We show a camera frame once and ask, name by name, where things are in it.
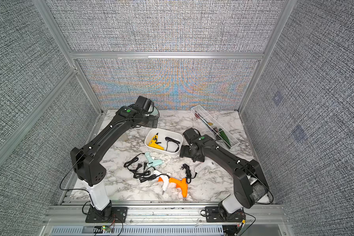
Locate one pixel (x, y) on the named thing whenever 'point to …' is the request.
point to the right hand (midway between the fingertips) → (188, 152)
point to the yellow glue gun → (153, 142)
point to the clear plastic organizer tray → (222, 135)
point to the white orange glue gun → (165, 179)
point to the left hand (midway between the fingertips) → (152, 119)
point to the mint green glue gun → (151, 162)
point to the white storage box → (164, 142)
